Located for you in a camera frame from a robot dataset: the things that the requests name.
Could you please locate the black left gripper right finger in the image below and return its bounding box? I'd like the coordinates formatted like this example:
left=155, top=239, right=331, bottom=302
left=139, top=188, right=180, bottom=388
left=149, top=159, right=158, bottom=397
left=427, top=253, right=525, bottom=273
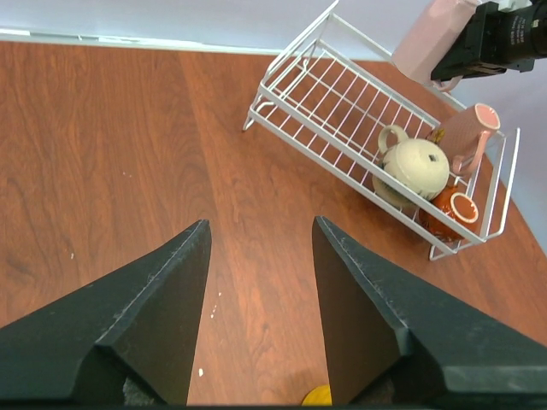
left=312, top=216, right=546, bottom=406

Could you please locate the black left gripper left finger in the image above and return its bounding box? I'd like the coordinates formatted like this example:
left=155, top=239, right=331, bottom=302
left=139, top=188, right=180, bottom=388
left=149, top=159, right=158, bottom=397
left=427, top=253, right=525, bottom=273
left=1, top=220, right=212, bottom=406

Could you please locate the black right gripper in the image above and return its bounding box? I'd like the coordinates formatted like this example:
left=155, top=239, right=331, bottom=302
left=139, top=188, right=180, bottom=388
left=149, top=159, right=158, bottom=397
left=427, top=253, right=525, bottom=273
left=431, top=1, right=546, bottom=81

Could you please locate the white faceted mug pink handle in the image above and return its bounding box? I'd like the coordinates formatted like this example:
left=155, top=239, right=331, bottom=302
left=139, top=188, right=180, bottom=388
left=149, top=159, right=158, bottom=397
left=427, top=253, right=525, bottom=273
left=391, top=0, right=481, bottom=92

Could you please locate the pink floral mug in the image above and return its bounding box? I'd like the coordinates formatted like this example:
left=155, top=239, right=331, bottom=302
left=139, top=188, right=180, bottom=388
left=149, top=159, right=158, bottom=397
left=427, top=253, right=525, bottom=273
left=426, top=102, right=501, bottom=176

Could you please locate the beige round ceramic mug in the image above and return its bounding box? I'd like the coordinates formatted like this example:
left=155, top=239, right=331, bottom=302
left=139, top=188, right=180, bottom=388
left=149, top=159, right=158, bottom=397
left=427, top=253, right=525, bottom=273
left=378, top=125, right=450, bottom=201

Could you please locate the dark brown glazed mug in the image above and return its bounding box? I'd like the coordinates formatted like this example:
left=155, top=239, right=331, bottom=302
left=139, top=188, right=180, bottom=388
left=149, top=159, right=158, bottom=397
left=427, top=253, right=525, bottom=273
left=419, top=185, right=479, bottom=243

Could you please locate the yellow enamel mug black handle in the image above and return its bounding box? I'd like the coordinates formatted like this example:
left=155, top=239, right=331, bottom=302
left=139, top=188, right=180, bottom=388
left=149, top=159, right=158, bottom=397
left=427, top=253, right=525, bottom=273
left=301, top=384, right=332, bottom=406

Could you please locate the white wire dish rack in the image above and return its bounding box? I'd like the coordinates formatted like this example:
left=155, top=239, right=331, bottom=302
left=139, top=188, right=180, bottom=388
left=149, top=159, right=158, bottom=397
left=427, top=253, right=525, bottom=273
left=245, top=8, right=521, bottom=260

